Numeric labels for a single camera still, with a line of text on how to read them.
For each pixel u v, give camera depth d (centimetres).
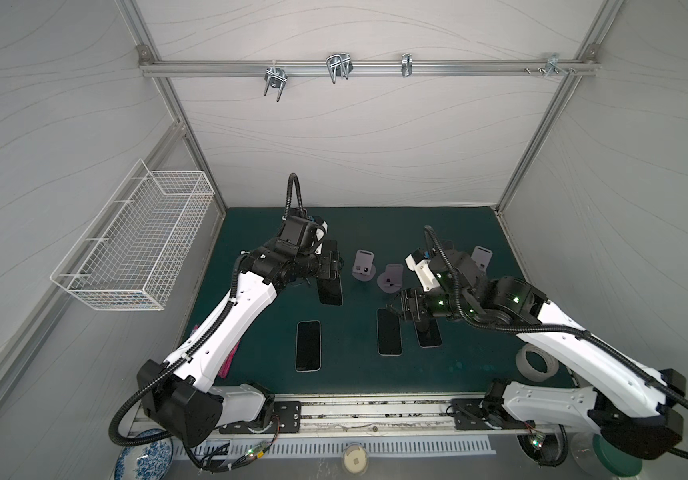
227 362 82
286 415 74
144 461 67
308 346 84
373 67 78
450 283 47
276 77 79
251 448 69
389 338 86
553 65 76
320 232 60
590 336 41
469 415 72
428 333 80
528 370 77
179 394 37
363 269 97
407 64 78
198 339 41
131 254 69
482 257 96
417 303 56
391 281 94
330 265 65
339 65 77
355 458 59
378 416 75
